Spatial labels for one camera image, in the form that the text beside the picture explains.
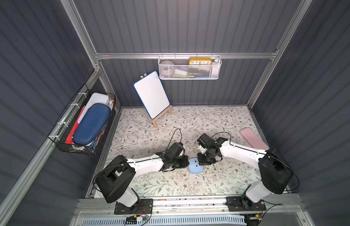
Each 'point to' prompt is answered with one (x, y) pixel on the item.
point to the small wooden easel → (154, 120)
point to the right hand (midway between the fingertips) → (201, 162)
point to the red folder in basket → (69, 140)
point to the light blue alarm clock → (194, 167)
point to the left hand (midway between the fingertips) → (191, 165)
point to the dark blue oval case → (94, 120)
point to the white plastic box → (95, 98)
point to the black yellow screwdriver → (214, 166)
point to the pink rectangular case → (253, 139)
